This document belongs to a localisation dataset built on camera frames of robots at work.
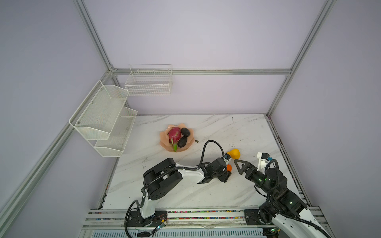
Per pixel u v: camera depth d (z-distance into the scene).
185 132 1.02
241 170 0.64
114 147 0.76
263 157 0.66
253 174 0.64
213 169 0.69
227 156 0.78
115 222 0.73
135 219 0.73
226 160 0.78
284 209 0.51
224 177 0.78
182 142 0.98
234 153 0.91
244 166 0.64
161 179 0.46
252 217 0.73
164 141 1.01
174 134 0.98
